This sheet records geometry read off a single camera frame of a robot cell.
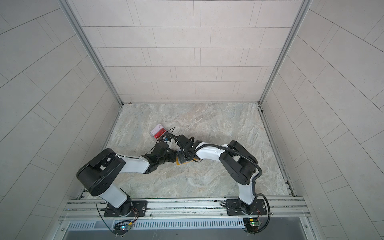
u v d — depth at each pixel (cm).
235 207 72
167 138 82
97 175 45
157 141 92
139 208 71
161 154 72
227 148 50
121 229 65
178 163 86
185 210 71
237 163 49
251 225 68
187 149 69
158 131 94
